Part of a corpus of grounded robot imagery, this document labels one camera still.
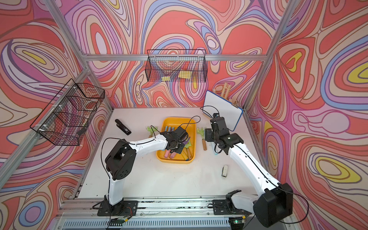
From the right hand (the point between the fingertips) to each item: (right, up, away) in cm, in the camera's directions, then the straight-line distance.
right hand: (213, 135), depth 81 cm
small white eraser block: (+7, -21, +3) cm, 23 cm away
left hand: (-19, -9, +12) cm, 25 cm away
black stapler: (-64, +5, +23) cm, 68 cm away
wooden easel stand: (+9, +26, +11) cm, 30 cm away
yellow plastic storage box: (-14, -14, +10) cm, 22 cm away
